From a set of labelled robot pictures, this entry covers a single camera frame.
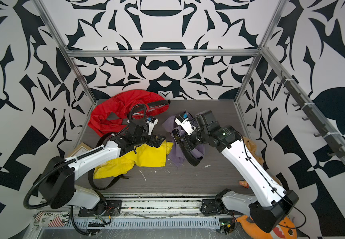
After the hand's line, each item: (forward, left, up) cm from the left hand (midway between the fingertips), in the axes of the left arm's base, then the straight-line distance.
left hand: (158, 131), depth 84 cm
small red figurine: (-25, -45, -14) cm, 53 cm away
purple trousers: (-6, -9, -14) cm, 18 cm away
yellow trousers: (-8, +10, -12) cm, 18 cm away
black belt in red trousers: (+24, +34, -13) cm, 43 cm away
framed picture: (-1, +48, -15) cm, 50 cm away
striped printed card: (-37, +49, -13) cm, 62 cm away
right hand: (-11, -10, +11) cm, 19 cm away
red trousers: (+27, +23, -6) cm, 36 cm away
